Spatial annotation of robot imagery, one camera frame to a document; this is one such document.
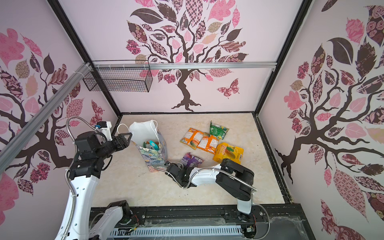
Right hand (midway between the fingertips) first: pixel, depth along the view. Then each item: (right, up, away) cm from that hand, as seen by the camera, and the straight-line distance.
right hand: (180, 169), depth 89 cm
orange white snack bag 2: (+7, +18, +12) cm, 23 cm away
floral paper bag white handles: (-21, +23, -3) cm, 31 cm away
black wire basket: (-41, +59, +6) cm, 72 cm away
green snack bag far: (+25, +23, +15) cm, 37 cm away
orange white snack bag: (+19, +14, +8) cm, 25 cm away
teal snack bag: (-13, +16, -10) cm, 23 cm away
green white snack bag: (-22, +14, +3) cm, 27 cm away
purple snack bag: (+7, +5, +1) cm, 8 cm away
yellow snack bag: (+28, +11, +3) cm, 30 cm away
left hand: (-24, +21, -18) cm, 36 cm away
